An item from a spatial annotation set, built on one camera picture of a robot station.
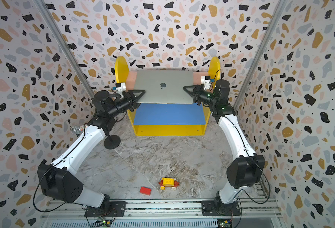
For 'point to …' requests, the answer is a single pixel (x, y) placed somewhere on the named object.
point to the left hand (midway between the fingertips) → (146, 93)
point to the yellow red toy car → (168, 182)
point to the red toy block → (145, 191)
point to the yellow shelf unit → (151, 119)
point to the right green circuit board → (224, 223)
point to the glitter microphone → (76, 129)
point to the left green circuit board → (105, 223)
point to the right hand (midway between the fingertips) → (182, 90)
